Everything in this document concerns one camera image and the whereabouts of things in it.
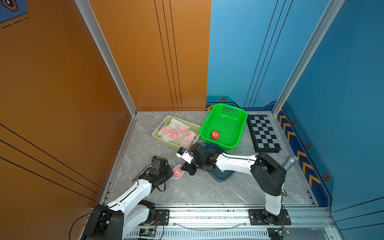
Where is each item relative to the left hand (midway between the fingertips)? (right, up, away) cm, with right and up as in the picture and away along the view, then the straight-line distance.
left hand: (172, 168), depth 89 cm
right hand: (+6, +2, -5) cm, 8 cm away
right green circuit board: (+52, -26, -18) cm, 61 cm away
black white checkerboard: (+61, +18, +13) cm, 64 cm away
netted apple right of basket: (+8, +15, +5) cm, 18 cm away
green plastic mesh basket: (+39, +29, +25) cm, 55 cm away
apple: (+4, 0, -8) cm, 9 cm away
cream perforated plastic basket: (+2, +14, +6) cm, 16 cm away
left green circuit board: (-9, -26, -17) cm, 33 cm away
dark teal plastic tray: (+27, -3, -6) cm, 28 cm away
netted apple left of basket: (-7, +22, +13) cm, 26 cm away
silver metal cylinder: (+71, +3, 0) cm, 71 cm away
